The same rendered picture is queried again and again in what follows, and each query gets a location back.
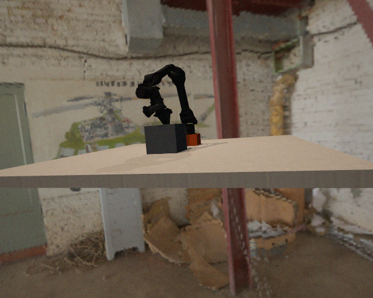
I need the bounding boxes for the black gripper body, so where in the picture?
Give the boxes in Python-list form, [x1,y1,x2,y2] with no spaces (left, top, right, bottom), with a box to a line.
[148,96,173,115]

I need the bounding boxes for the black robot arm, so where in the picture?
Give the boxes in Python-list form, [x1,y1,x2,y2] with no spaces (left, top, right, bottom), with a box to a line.
[136,64,198,135]

